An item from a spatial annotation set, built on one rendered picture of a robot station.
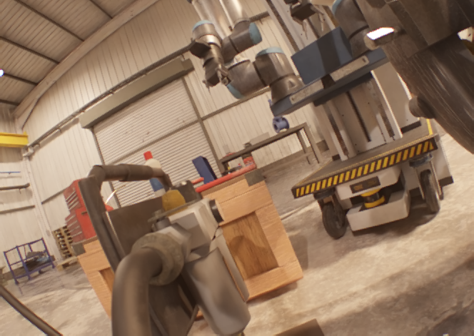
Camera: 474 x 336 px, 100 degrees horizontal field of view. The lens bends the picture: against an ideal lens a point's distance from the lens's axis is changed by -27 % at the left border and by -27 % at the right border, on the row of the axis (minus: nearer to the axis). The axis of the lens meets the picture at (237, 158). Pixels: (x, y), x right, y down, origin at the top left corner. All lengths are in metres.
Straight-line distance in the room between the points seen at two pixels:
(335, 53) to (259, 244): 0.94
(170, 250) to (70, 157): 11.47
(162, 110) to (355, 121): 8.50
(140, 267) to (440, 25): 0.47
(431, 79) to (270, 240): 0.73
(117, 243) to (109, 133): 10.15
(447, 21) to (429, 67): 0.08
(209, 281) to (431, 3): 0.54
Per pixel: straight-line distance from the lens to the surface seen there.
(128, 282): 0.22
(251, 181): 0.92
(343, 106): 1.44
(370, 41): 0.36
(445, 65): 0.45
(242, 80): 1.36
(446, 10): 0.47
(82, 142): 11.29
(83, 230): 3.74
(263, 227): 0.94
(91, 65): 11.76
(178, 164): 9.15
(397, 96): 1.50
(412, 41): 0.39
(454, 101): 0.46
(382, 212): 1.15
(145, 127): 9.69
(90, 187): 0.34
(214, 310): 0.45
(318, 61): 1.40
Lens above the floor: 0.48
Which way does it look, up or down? 3 degrees up
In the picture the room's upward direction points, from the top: 23 degrees counter-clockwise
